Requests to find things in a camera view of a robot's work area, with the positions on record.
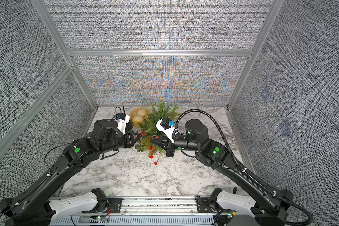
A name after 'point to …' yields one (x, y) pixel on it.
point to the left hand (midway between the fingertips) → (144, 135)
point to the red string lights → (150, 148)
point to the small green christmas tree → (148, 128)
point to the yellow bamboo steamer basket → (133, 112)
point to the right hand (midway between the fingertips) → (152, 138)
